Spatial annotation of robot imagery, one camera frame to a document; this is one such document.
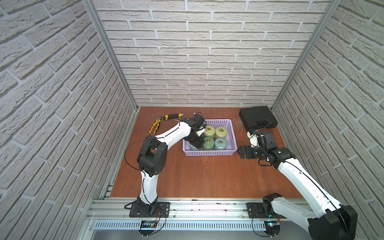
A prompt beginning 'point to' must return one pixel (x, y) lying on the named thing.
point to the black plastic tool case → (258, 116)
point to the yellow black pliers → (158, 121)
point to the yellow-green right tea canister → (220, 132)
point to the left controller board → (147, 224)
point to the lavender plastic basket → (231, 146)
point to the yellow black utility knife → (172, 116)
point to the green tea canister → (208, 144)
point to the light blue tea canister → (220, 144)
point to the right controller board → (275, 229)
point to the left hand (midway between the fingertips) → (198, 141)
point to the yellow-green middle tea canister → (210, 131)
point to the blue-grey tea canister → (193, 148)
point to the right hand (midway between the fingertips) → (247, 149)
